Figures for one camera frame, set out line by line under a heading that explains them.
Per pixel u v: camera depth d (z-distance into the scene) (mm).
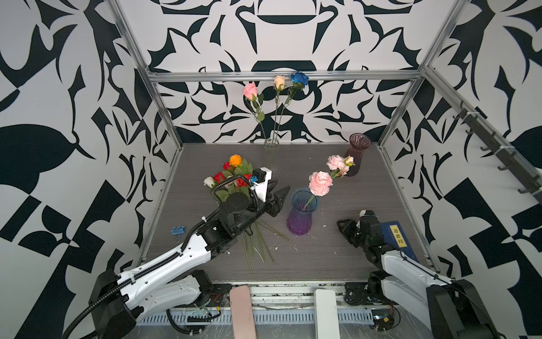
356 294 742
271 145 964
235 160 1047
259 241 861
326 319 658
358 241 752
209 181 1005
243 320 684
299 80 830
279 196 605
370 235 685
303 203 744
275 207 586
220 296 725
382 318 711
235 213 494
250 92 771
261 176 562
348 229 793
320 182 644
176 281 594
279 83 848
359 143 989
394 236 869
